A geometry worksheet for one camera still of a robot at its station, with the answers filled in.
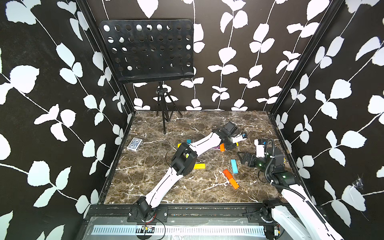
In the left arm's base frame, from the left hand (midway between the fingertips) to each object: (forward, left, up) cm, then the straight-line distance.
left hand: (235, 140), depth 97 cm
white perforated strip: (-47, +35, -5) cm, 59 cm away
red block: (-21, +8, -6) cm, 23 cm away
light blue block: (-16, +3, -4) cm, 17 cm away
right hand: (-14, +1, +11) cm, 18 cm away
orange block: (-4, +9, -2) cm, 10 cm away
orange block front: (-26, +6, -5) cm, 27 cm away
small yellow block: (-3, -1, 0) cm, 3 cm away
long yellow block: (-15, +24, -5) cm, 29 cm away
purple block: (-14, +16, +17) cm, 27 cm away
